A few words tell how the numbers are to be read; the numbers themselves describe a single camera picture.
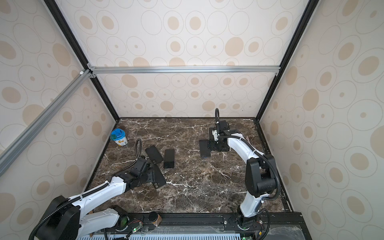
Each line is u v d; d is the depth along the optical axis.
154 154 1.00
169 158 0.98
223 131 0.68
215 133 0.85
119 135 0.97
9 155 0.51
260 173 0.47
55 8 0.68
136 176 0.66
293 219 0.78
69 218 0.40
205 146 1.03
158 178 0.89
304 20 0.72
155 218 0.67
